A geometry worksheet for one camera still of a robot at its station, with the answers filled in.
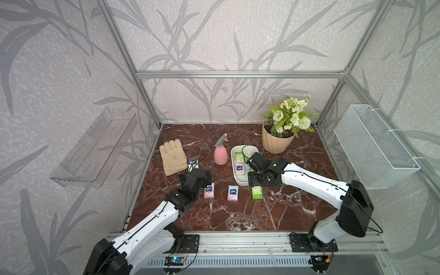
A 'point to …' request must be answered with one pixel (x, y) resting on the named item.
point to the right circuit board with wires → (321, 262)
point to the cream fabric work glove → (173, 156)
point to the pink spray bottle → (220, 155)
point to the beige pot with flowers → (282, 123)
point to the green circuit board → (174, 260)
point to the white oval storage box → (242, 180)
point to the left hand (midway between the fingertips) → (200, 171)
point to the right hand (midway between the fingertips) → (254, 180)
